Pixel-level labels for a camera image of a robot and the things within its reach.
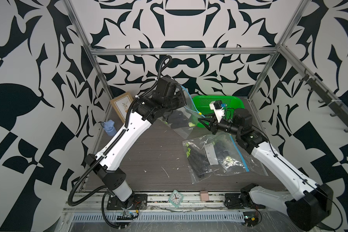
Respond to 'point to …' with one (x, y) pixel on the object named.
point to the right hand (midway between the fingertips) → (200, 116)
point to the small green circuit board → (128, 214)
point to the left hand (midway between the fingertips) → (183, 95)
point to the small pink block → (204, 195)
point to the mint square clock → (176, 198)
